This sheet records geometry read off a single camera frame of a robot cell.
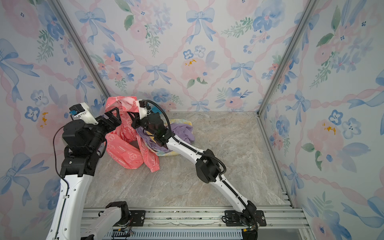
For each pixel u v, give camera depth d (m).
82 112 0.51
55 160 0.46
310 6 0.68
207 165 0.60
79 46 0.82
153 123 0.64
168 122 0.62
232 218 0.73
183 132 1.04
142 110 0.70
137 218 0.74
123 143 0.85
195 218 0.75
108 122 0.55
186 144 0.64
